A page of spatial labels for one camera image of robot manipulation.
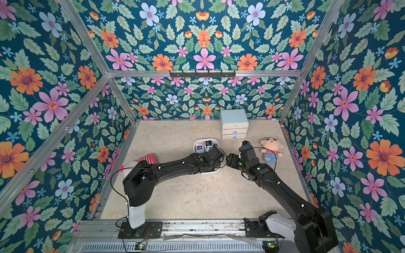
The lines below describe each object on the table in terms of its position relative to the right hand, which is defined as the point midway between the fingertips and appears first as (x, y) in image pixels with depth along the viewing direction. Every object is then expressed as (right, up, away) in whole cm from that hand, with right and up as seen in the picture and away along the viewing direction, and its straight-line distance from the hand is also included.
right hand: (231, 158), depth 83 cm
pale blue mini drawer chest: (+4, +19, +16) cm, 25 cm away
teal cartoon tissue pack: (-12, +8, -3) cm, 15 cm away
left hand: (-6, -2, +6) cm, 9 cm away
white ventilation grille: (-48, -38, -13) cm, 63 cm away
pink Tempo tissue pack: (-18, +4, +15) cm, 24 cm away
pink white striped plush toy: (-47, -1, +8) cm, 47 cm away
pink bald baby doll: (+26, +5, +13) cm, 30 cm away
